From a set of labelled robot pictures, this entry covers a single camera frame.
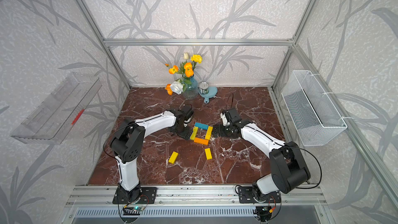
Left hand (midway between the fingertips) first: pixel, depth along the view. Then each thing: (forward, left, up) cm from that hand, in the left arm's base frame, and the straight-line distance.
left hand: (182, 134), depth 94 cm
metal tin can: (+36, -12, +4) cm, 38 cm away
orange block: (-4, -12, -1) cm, 13 cm away
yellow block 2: (+1, -16, -1) cm, 16 cm away
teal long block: (+7, -11, -1) cm, 13 cm away
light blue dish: (+36, -19, -1) cm, 41 cm away
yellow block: (0, -7, +1) cm, 7 cm away
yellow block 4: (-12, -16, -1) cm, 20 cm away
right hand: (-1, -22, +6) cm, 23 cm away
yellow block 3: (-14, +4, 0) cm, 15 cm away
